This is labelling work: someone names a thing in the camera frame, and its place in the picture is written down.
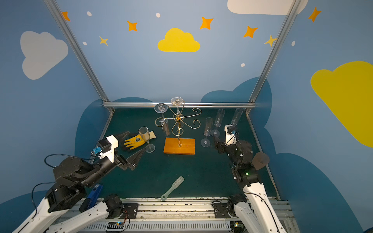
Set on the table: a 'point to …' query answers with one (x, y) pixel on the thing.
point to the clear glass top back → (177, 100)
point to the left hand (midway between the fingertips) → (135, 137)
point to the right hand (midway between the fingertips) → (224, 132)
